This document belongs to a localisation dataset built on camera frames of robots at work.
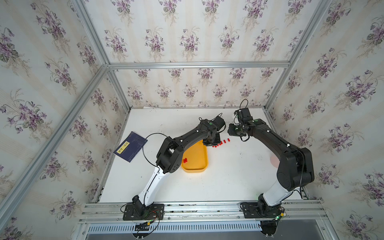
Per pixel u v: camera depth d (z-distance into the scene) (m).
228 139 1.01
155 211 0.73
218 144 0.84
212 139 0.80
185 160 0.91
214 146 0.95
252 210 0.73
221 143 0.99
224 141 1.00
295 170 0.45
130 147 0.96
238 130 0.77
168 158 0.57
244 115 0.70
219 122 0.76
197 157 0.92
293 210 0.76
